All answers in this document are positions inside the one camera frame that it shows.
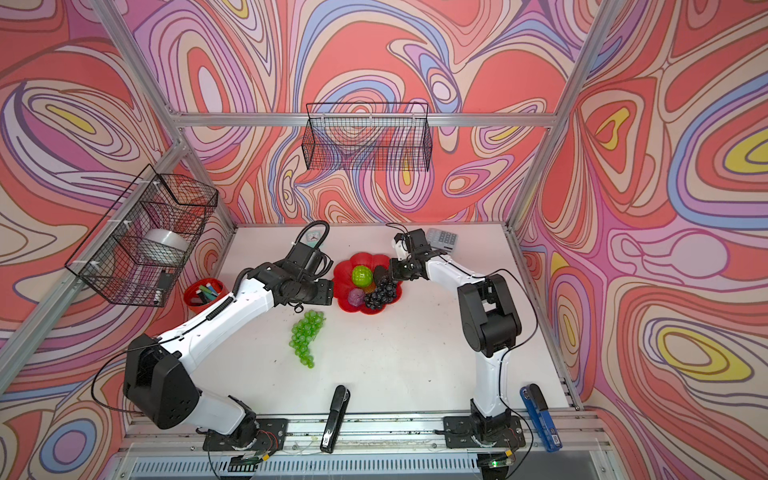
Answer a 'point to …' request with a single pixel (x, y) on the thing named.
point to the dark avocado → (379, 272)
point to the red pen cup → (203, 293)
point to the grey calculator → (442, 239)
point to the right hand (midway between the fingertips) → (390, 278)
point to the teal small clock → (310, 238)
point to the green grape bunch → (304, 332)
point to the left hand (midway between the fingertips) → (327, 294)
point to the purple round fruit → (356, 296)
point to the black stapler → (340, 403)
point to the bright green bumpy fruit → (362, 275)
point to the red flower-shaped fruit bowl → (343, 282)
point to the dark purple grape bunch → (384, 293)
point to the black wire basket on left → (140, 248)
